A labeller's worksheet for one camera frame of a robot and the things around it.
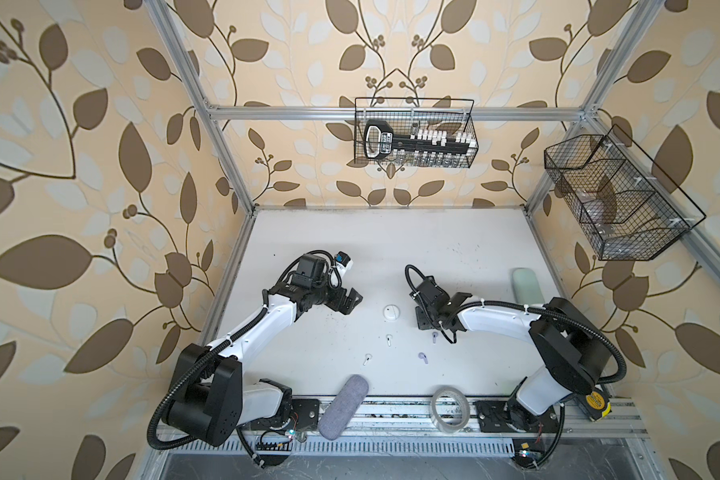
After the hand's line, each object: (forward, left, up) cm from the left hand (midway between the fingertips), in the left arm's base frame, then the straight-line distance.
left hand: (350, 288), depth 85 cm
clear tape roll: (-32, -24, -8) cm, 41 cm away
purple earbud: (-9, -25, -11) cm, 29 cm away
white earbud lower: (-16, -6, -11) cm, 20 cm away
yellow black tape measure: (-26, -64, -8) cm, 70 cm away
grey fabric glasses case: (-29, 0, -8) cm, 30 cm away
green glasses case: (+8, -57, -10) cm, 58 cm away
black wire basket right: (+14, -70, +23) cm, 75 cm away
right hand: (-4, -24, -11) cm, 27 cm away
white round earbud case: (-2, -12, -10) cm, 16 cm away
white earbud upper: (-10, -12, -11) cm, 19 cm away
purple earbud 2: (-15, -21, -12) cm, 28 cm away
